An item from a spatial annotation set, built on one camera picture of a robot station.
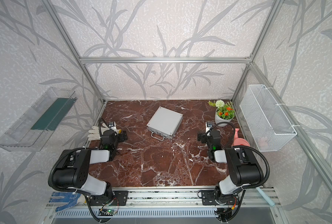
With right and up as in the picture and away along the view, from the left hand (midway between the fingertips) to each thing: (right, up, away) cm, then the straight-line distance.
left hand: (117, 130), depth 94 cm
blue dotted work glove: (-16, -34, -20) cm, 43 cm away
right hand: (+61, +1, +1) cm, 61 cm away
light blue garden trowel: (+87, -32, -21) cm, 96 cm away
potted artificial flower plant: (+73, +12, -1) cm, 74 cm away
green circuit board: (+5, -39, -24) cm, 46 cm away
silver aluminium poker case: (+32, +5, +6) cm, 33 cm away
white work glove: (-19, -3, +6) cm, 21 cm away
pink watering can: (+78, -5, -12) cm, 79 cm away
